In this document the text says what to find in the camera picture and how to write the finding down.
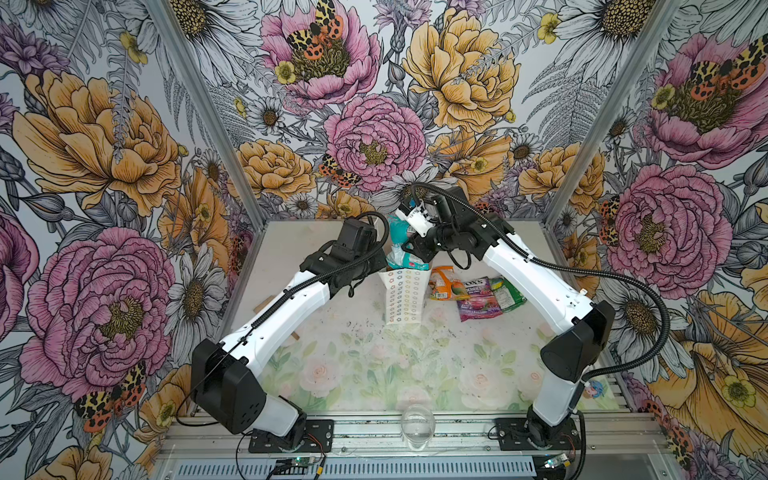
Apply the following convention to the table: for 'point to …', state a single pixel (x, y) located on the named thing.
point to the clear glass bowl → (418, 425)
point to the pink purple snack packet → (482, 302)
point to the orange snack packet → (444, 288)
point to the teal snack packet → (396, 255)
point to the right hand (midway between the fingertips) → (410, 252)
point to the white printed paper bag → (406, 291)
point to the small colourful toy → (595, 390)
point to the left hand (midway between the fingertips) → (381, 265)
